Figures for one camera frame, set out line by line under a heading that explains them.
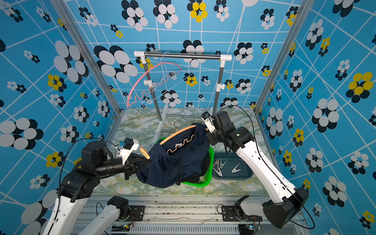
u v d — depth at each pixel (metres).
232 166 0.88
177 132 0.61
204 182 0.83
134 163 0.53
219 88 0.79
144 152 0.57
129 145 0.50
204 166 0.82
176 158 0.75
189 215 0.74
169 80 1.01
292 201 0.38
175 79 1.03
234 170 0.87
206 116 0.62
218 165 0.89
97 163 0.47
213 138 0.63
